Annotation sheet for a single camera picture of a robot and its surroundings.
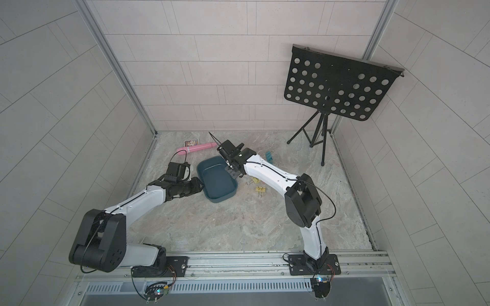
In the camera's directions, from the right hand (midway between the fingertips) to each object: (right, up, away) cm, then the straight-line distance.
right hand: (237, 165), depth 89 cm
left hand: (-15, -9, +1) cm, 17 cm away
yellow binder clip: (+10, -11, +1) cm, 15 cm away
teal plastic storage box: (-10, -9, +4) cm, 14 cm away
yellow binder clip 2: (+9, -8, +5) cm, 13 cm away
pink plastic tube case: (-26, +8, +17) cm, 32 cm away
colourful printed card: (-29, +11, +19) cm, 37 cm away
